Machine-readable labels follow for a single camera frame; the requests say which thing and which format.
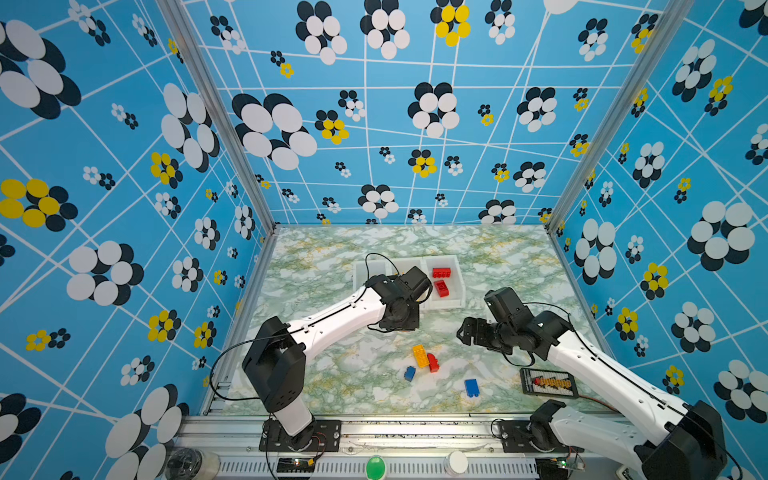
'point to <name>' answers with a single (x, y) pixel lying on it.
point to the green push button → (375, 468)
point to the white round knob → (456, 463)
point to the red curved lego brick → (433, 363)
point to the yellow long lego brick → (421, 355)
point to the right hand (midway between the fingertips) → (470, 337)
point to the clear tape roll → (191, 464)
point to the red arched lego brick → (442, 288)
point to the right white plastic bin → (456, 297)
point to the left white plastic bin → (375, 267)
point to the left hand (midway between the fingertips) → (413, 324)
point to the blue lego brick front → (472, 387)
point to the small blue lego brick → (409, 373)
